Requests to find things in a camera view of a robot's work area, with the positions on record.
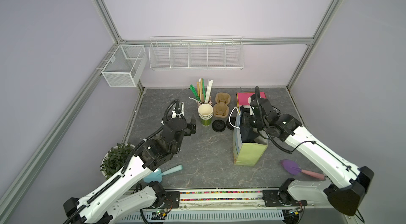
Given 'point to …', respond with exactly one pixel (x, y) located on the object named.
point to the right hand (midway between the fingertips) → (243, 118)
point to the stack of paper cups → (205, 111)
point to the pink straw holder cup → (210, 102)
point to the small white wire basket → (125, 66)
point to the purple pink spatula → (293, 168)
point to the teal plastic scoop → (155, 176)
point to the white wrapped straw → (209, 91)
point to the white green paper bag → (249, 145)
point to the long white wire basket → (196, 53)
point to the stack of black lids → (219, 126)
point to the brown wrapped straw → (197, 87)
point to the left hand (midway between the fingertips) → (184, 117)
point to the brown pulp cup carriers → (221, 109)
